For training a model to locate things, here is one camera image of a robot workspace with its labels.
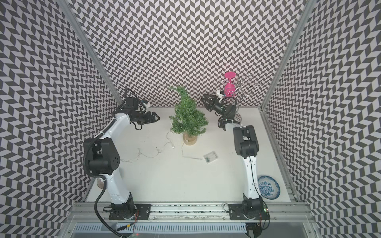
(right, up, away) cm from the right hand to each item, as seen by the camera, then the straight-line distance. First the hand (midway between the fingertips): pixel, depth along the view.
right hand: (202, 97), depth 88 cm
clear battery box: (+5, -37, +3) cm, 38 cm away
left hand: (-30, -13, +5) cm, 34 cm away
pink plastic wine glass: (+19, +7, +11) cm, 23 cm away
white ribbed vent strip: (-18, -65, -19) cm, 70 cm away
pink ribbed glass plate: (-39, -37, -34) cm, 64 cm away
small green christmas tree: (-7, -14, -13) cm, 20 cm away
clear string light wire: (-22, -29, +9) cm, 37 cm away
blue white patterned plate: (+37, -51, -8) cm, 63 cm away
